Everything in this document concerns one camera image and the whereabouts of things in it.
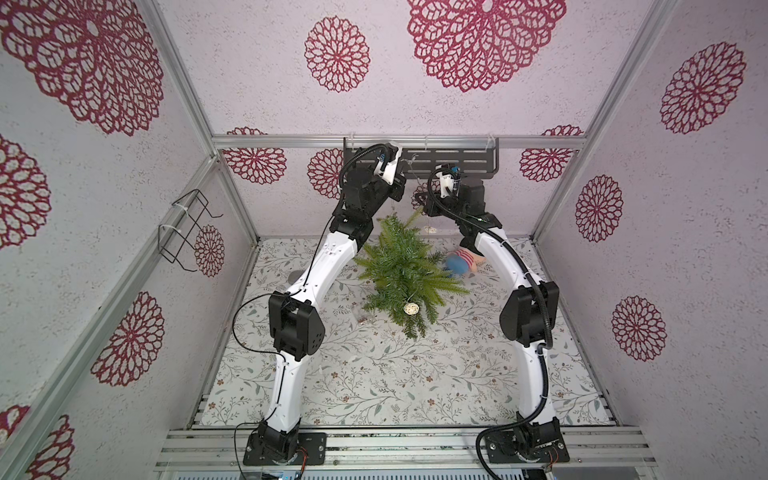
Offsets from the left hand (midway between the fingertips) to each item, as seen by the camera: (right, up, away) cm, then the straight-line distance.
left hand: (403, 160), depth 77 cm
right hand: (+5, -5, +12) cm, 13 cm away
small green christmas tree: (0, -30, -4) cm, 30 cm away
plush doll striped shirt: (+23, -26, +29) cm, 45 cm away
